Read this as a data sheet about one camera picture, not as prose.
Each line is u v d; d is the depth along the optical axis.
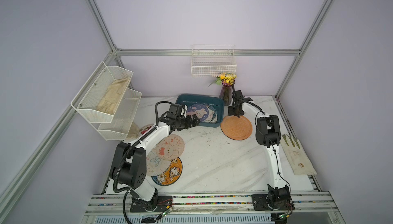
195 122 0.80
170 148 0.93
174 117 0.69
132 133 0.80
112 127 0.76
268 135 0.65
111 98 0.79
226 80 0.98
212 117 1.07
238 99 0.88
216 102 1.15
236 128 1.02
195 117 0.82
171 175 0.82
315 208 0.73
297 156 0.89
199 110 1.10
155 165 0.86
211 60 1.07
